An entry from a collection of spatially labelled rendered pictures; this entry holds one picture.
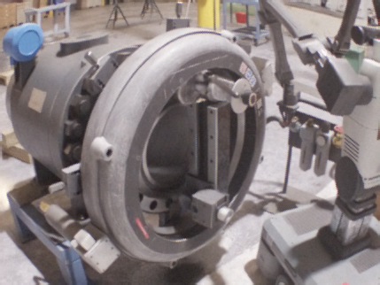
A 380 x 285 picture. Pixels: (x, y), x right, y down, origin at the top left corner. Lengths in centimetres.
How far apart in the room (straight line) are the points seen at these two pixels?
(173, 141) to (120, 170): 51
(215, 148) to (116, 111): 36
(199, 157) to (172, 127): 22
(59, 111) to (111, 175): 40
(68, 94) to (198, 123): 42
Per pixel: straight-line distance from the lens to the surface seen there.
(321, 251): 141
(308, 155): 192
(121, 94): 96
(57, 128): 128
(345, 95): 97
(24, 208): 170
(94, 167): 96
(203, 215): 123
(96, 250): 106
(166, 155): 144
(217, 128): 117
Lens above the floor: 115
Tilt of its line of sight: 26 degrees down
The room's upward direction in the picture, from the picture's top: straight up
